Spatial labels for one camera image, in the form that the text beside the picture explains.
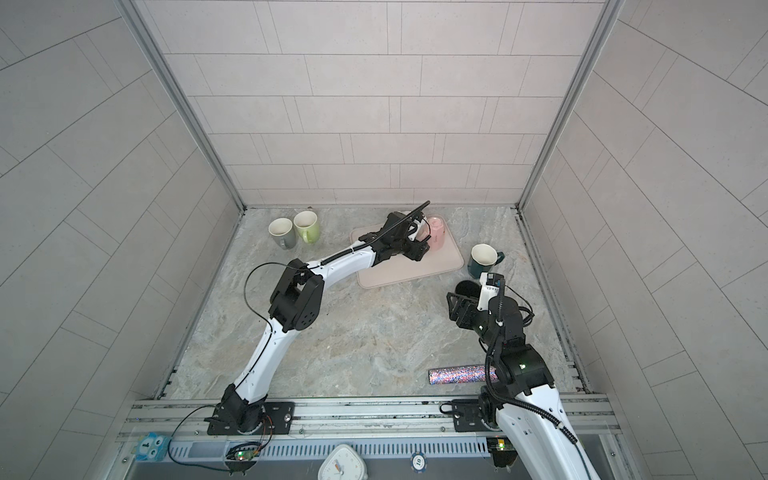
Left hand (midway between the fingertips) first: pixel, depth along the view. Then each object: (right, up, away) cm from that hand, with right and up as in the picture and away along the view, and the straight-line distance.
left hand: (427, 240), depth 98 cm
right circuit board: (+14, -47, -30) cm, 58 cm away
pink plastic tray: (-8, -8, -12) cm, 16 cm away
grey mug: (-49, +4, +1) cm, 49 cm away
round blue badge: (-5, -48, -33) cm, 58 cm away
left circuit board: (-44, -46, -34) cm, 72 cm away
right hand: (+5, -14, -22) cm, 27 cm away
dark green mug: (+17, -5, -5) cm, 18 cm away
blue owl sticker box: (-64, -45, -33) cm, 85 cm away
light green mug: (-40, +5, +1) cm, 41 cm away
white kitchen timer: (-21, -47, -35) cm, 62 cm away
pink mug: (+3, +2, +1) cm, 4 cm away
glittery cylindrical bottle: (+8, -34, -22) cm, 41 cm away
